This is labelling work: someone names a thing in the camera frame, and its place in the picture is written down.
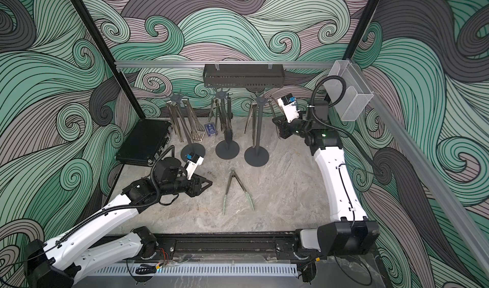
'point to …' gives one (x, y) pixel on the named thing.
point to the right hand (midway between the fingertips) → (274, 119)
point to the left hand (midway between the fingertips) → (209, 180)
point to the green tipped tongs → (233, 176)
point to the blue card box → (211, 129)
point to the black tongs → (229, 113)
